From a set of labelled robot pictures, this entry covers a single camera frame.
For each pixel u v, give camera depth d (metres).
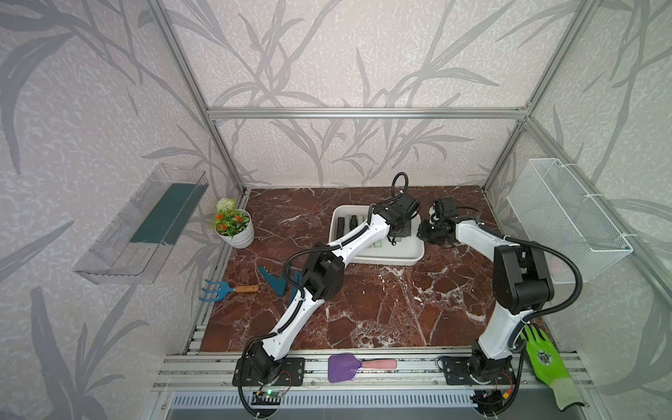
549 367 0.74
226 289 0.90
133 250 0.63
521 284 0.50
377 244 0.99
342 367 0.75
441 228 0.74
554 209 0.68
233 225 0.90
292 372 0.74
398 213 0.71
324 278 0.60
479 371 0.66
